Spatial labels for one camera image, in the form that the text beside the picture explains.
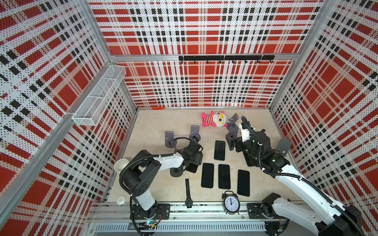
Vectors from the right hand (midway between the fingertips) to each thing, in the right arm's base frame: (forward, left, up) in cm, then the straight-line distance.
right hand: (235, 136), depth 76 cm
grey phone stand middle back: (+13, +22, -18) cm, 31 cm away
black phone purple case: (-12, +14, -25) cm, 31 cm away
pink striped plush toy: (+25, +5, -16) cm, 30 cm away
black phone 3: (-14, +5, -22) cm, 26 cm away
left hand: (-2, +21, -23) cm, 31 cm away
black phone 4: (-17, -7, -24) cm, 30 cm away
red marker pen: (+48, +55, -26) cm, 77 cm away
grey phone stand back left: (+10, +39, -16) cm, 43 cm away
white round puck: (-26, +61, -21) cm, 69 cm away
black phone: (-9, +23, -21) cm, 33 cm away
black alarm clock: (-27, +3, -21) cm, 34 cm away
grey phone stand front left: (-11, +33, -23) cm, 41 cm away
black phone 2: (+6, +5, -26) cm, 27 cm away
